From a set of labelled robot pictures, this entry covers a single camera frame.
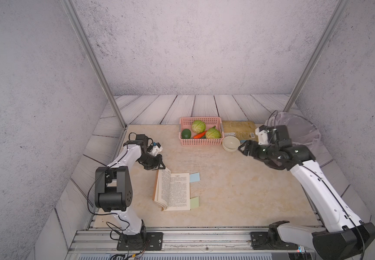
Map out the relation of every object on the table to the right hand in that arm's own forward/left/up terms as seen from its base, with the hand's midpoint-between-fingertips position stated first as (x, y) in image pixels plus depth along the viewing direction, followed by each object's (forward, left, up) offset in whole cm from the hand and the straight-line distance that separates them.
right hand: (244, 149), depth 73 cm
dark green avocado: (+30, +29, -22) cm, 47 cm away
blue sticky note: (0, +23, -26) cm, 35 cm away
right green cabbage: (+28, +11, -20) cm, 36 cm away
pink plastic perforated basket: (+41, +30, -22) cm, 56 cm away
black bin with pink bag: (+17, -35, -7) cm, 40 cm away
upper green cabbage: (+34, +21, -20) cm, 44 cm away
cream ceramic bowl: (+22, 0, -23) cm, 32 cm away
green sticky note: (-15, +23, -24) cm, 37 cm away
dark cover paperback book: (-9, +35, -25) cm, 44 cm away
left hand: (+2, +39, -17) cm, 43 cm away
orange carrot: (+29, +20, -24) cm, 42 cm away
